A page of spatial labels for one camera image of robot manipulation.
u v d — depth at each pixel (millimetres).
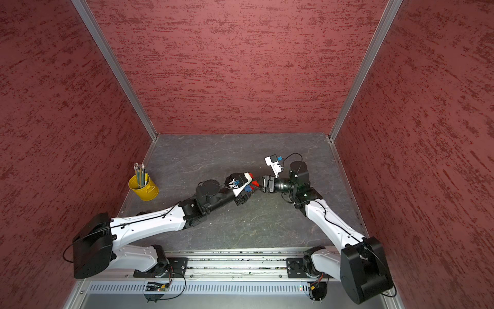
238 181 581
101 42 796
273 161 708
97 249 398
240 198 637
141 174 852
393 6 709
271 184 658
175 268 742
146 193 874
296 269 734
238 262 762
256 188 682
